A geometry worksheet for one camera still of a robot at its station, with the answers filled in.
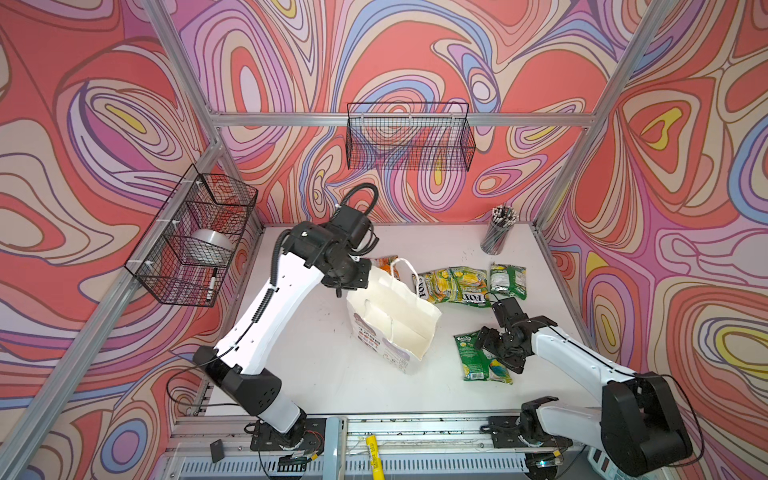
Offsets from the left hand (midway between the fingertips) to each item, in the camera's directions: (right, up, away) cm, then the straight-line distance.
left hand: (362, 279), depth 70 cm
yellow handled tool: (+3, -43, -1) cm, 43 cm away
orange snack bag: (+5, +3, +35) cm, 35 cm away
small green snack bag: (+46, -3, +28) cm, 54 cm away
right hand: (+36, -25, +16) cm, 47 cm away
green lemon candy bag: (+32, -25, +12) cm, 42 cm away
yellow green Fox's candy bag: (+33, -5, +29) cm, 44 cm away
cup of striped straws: (+45, +18, +28) cm, 56 cm away
